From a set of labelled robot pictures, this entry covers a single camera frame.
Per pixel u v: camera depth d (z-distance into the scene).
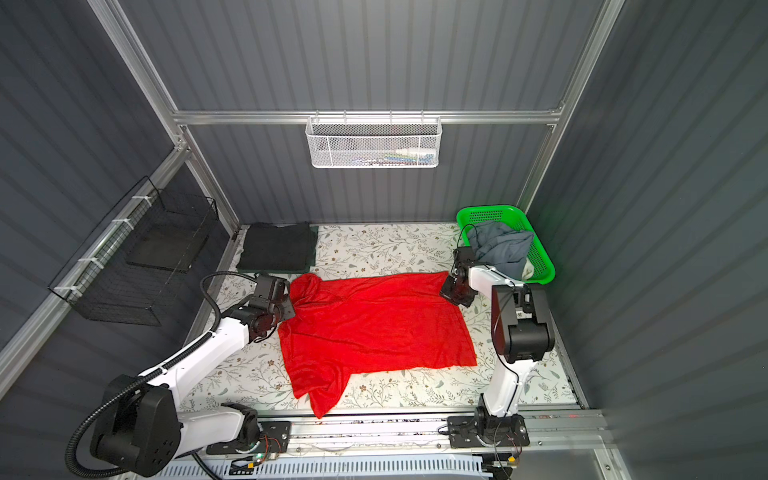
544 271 0.98
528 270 1.01
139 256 0.73
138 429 0.40
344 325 0.95
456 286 0.86
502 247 0.96
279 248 1.08
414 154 0.91
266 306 0.66
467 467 0.71
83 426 0.38
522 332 0.51
